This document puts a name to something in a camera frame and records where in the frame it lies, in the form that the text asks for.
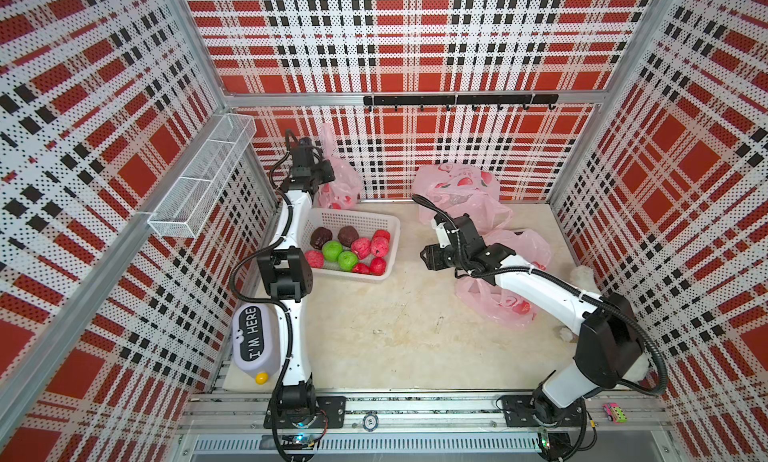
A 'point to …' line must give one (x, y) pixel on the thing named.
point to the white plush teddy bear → (585, 277)
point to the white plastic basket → (364, 222)
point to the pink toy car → (615, 413)
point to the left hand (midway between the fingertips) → (333, 164)
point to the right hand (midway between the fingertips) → (433, 252)
